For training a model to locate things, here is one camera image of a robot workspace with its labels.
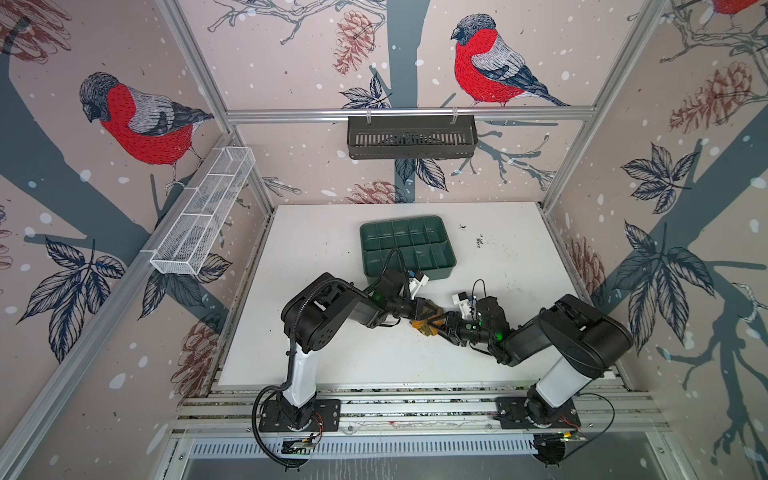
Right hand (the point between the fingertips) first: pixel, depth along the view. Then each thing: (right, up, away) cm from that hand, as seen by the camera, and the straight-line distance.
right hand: (430, 329), depth 86 cm
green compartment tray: (-5, +24, +15) cm, 29 cm away
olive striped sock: (-1, +1, 0) cm, 2 cm away
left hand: (+2, +3, +2) cm, 4 cm away
